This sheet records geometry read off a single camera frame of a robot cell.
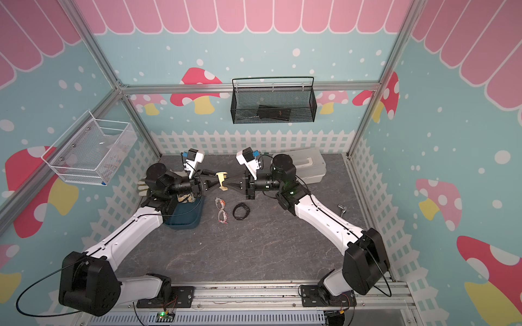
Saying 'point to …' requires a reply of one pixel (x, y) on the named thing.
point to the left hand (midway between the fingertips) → (225, 183)
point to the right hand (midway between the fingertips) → (225, 185)
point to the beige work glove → (143, 188)
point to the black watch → (240, 211)
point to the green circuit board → (164, 317)
